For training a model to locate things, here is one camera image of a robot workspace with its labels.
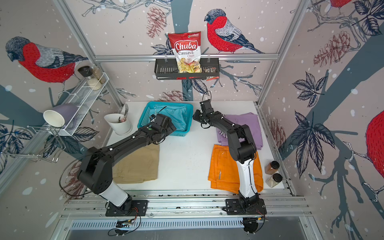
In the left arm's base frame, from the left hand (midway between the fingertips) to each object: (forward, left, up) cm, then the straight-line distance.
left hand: (173, 126), depth 90 cm
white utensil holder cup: (+2, +35, -5) cm, 35 cm away
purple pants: (+17, -56, -14) cm, 60 cm away
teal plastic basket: (+21, -9, -5) cm, 24 cm away
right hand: (+12, -12, -4) cm, 18 cm away
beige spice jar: (-30, -54, -5) cm, 62 cm away
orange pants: (-23, -30, -11) cm, 40 cm away
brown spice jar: (-24, -55, -5) cm, 60 cm away
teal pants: (+15, -1, -6) cm, 16 cm away
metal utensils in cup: (+12, +35, -4) cm, 37 cm away
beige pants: (-21, +17, -12) cm, 29 cm away
